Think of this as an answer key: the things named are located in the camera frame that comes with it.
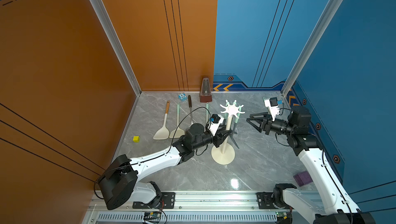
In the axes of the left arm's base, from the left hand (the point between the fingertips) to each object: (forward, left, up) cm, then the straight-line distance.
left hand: (228, 127), depth 72 cm
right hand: (+1, -9, +6) cm, 11 cm away
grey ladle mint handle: (-3, -2, +1) cm, 4 cm away
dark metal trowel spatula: (+32, +22, -24) cm, 46 cm away
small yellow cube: (+4, +53, -21) cm, 57 cm away
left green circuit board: (-32, +36, -26) cm, 55 cm away
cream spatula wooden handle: (+7, +36, -20) cm, 42 cm away
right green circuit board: (-31, -25, -26) cm, 48 cm away
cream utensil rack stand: (-3, -1, -24) cm, 25 cm away
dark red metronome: (+37, +11, -16) cm, 42 cm away
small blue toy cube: (+40, +28, -22) cm, 54 cm away
